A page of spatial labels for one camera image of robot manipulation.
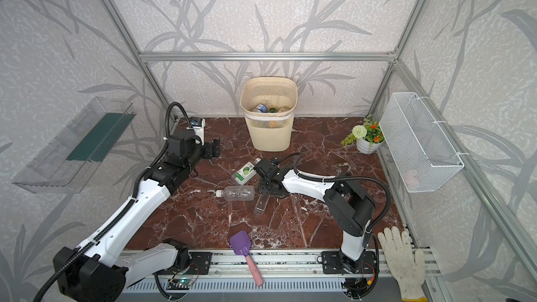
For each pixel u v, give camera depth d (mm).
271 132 982
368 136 961
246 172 935
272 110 1050
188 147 571
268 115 825
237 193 845
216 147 707
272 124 911
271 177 677
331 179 511
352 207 466
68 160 643
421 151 622
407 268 723
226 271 725
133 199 461
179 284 709
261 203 838
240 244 781
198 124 656
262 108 1014
